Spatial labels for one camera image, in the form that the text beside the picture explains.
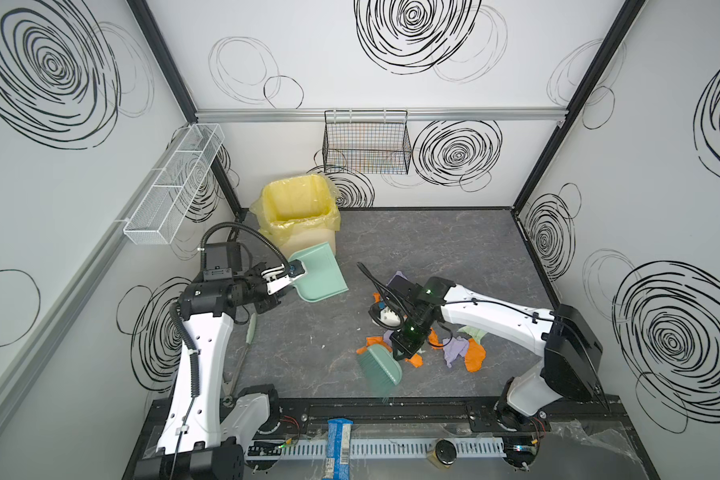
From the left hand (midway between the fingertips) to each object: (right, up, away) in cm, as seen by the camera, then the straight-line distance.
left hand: (284, 276), depth 73 cm
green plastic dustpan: (+9, -1, +5) cm, 10 cm away
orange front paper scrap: (+23, -20, +12) cm, 33 cm away
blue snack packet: (+14, -39, -5) cm, 42 cm away
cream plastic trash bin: (+2, +8, +11) cm, 14 cm away
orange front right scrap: (+51, -24, +11) cm, 58 cm away
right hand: (+27, -20, +1) cm, 34 cm away
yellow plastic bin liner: (-5, +19, +28) cm, 34 cm away
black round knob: (+37, -35, -12) cm, 52 cm away
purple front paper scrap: (+45, -21, +10) cm, 51 cm away
